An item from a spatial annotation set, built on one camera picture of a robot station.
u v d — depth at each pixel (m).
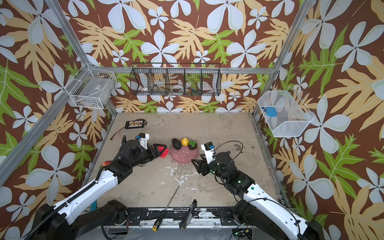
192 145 0.94
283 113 0.84
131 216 0.74
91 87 0.86
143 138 0.73
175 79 0.98
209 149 0.63
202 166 0.63
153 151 0.69
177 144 0.96
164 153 0.75
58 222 0.38
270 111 0.86
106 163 0.88
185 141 0.98
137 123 1.11
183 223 0.71
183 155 0.96
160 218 0.73
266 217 0.48
